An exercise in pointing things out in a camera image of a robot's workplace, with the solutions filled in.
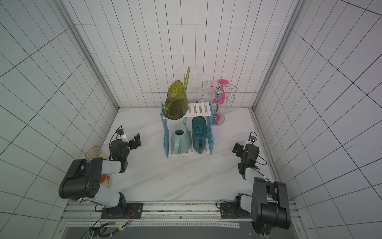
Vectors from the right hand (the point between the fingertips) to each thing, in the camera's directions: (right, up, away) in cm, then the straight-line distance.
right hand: (240, 142), depth 91 cm
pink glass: (-10, +31, +19) cm, 38 cm away
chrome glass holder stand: (-9, +17, +24) cm, 31 cm away
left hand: (-70, +3, +3) cm, 70 cm away
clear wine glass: (-23, +31, -1) cm, 39 cm away
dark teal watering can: (-26, +7, -8) cm, 28 cm away
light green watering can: (-37, +3, -9) cm, 38 cm away
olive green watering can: (-39, +21, -18) cm, 48 cm away
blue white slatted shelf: (-29, +20, -9) cm, 37 cm away
